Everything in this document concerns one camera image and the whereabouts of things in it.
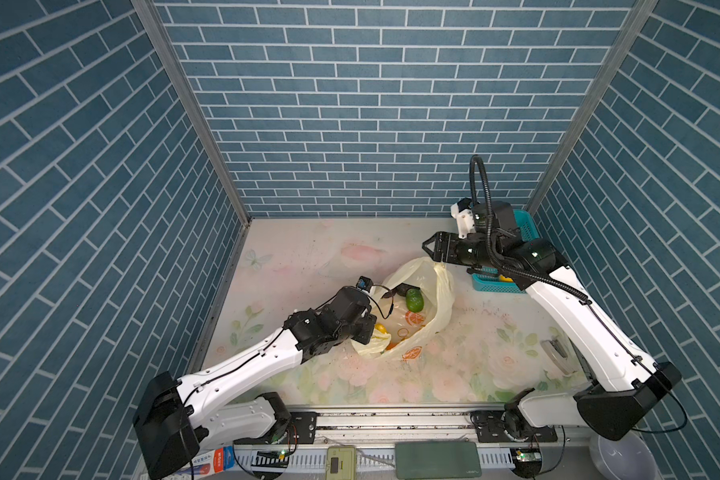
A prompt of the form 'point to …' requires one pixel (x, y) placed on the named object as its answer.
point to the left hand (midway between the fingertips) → (374, 320)
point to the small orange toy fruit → (381, 328)
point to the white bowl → (625, 459)
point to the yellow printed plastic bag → (407, 331)
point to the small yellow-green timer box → (341, 463)
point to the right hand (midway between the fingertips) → (429, 242)
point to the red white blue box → (214, 461)
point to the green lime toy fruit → (414, 299)
